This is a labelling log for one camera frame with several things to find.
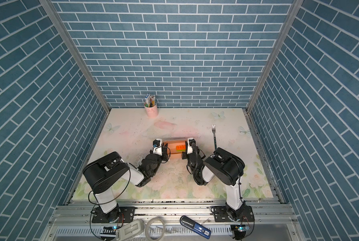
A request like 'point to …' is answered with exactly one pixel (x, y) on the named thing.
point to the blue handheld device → (195, 227)
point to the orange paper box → (173, 144)
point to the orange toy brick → (181, 148)
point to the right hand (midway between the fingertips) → (184, 141)
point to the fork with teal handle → (213, 130)
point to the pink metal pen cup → (152, 109)
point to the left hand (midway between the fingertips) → (167, 144)
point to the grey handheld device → (132, 229)
